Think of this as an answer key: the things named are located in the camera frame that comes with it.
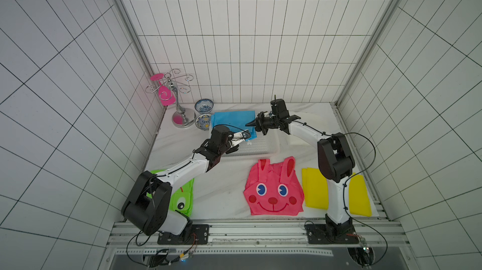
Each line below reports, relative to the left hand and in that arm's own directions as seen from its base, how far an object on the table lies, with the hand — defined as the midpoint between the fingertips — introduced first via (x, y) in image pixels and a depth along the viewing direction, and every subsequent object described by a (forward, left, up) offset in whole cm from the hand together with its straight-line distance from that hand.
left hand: (231, 135), depth 88 cm
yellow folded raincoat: (-23, -40, -12) cm, 47 cm away
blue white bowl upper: (+31, +20, -12) cm, 38 cm away
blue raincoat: (+8, -2, +1) cm, 9 cm away
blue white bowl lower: (+18, +18, -12) cm, 28 cm away
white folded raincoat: (+21, -55, -14) cm, 61 cm away
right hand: (+3, -3, +3) cm, 6 cm away
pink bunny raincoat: (-21, -20, -13) cm, 32 cm away
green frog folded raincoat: (-27, +21, -11) cm, 36 cm away
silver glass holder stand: (+21, +32, -12) cm, 40 cm away
